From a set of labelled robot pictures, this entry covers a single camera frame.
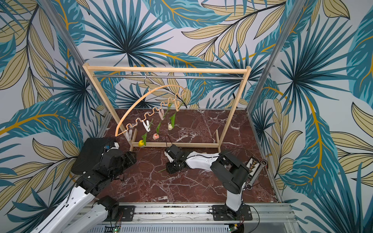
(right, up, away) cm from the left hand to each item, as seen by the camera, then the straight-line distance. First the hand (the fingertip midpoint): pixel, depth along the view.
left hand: (133, 157), depth 76 cm
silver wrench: (+76, -8, +15) cm, 78 cm away
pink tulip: (+10, +10, +9) cm, 17 cm away
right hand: (+17, -9, +12) cm, 23 cm away
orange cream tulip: (+13, -10, +12) cm, 20 cm away
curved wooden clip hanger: (+8, +19, -7) cm, 22 cm away
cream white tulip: (+19, +21, +10) cm, 30 cm away
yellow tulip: (+2, +7, +7) cm, 10 cm away
